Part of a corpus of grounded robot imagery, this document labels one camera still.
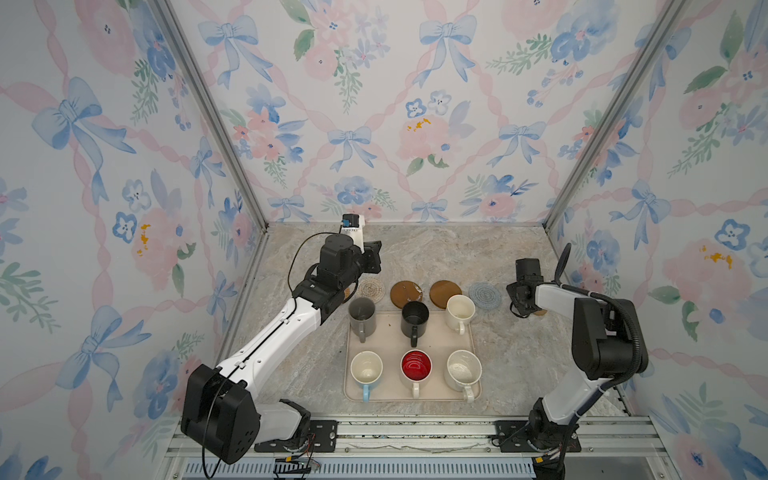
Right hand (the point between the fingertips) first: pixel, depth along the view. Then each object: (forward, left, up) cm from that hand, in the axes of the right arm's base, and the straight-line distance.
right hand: (514, 292), depth 100 cm
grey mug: (-12, +49, +8) cm, 51 cm away
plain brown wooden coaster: (+1, +24, 0) cm, 24 cm away
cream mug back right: (-9, +20, +3) cm, 22 cm away
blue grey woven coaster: (-1, +10, -1) cm, 10 cm away
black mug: (-12, +34, +3) cm, 36 cm away
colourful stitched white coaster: (+1, +48, 0) cm, 48 cm away
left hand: (-3, +43, +29) cm, 52 cm away
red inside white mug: (-25, +34, +1) cm, 42 cm away
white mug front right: (-25, +21, 0) cm, 33 cm away
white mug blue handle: (-26, +48, +1) cm, 54 cm away
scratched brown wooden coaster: (0, +37, 0) cm, 37 cm away
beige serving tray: (-17, +42, -1) cm, 45 cm away
